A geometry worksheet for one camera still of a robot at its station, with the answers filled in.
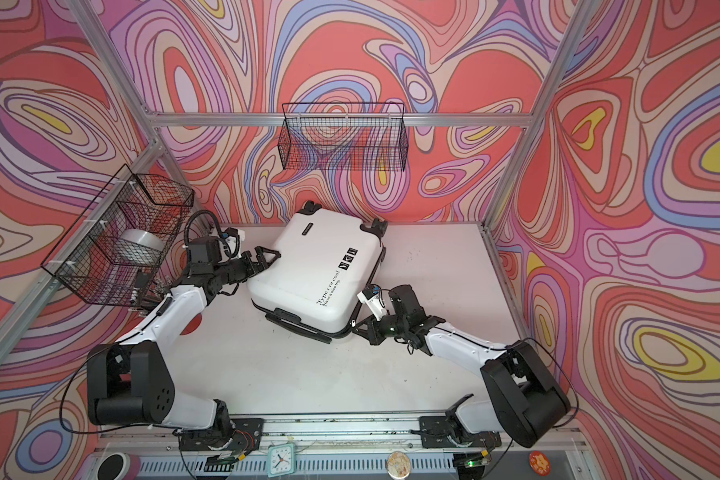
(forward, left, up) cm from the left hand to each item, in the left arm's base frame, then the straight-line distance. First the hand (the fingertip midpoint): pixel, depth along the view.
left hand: (272, 257), depth 85 cm
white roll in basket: (-4, +29, +13) cm, 31 cm away
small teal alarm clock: (-47, -7, -17) cm, 51 cm away
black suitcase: (-3, -16, +1) cm, 16 cm away
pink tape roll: (-48, +28, -14) cm, 58 cm away
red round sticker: (-48, -68, -18) cm, 85 cm away
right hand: (-19, -25, -12) cm, 33 cm away
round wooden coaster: (-48, -34, -19) cm, 62 cm away
